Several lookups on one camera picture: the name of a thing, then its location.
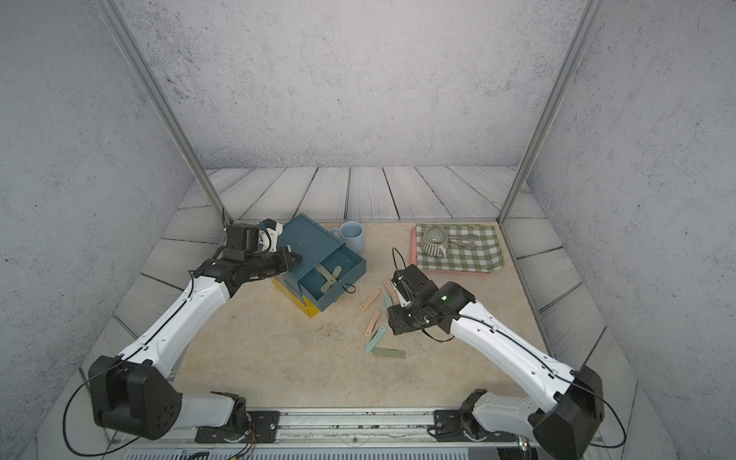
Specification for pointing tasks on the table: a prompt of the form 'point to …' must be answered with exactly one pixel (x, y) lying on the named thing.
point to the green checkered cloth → (458, 247)
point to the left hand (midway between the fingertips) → (306, 257)
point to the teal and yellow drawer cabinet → (315, 244)
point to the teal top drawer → (353, 267)
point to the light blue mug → (352, 234)
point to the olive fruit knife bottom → (391, 353)
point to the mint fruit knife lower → (376, 339)
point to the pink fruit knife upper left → (371, 300)
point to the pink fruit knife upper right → (392, 292)
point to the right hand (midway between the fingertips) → (399, 321)
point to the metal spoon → (463, 240)
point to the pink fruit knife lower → (371, 326)
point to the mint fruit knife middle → (389, 302)
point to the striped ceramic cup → (434, 241)
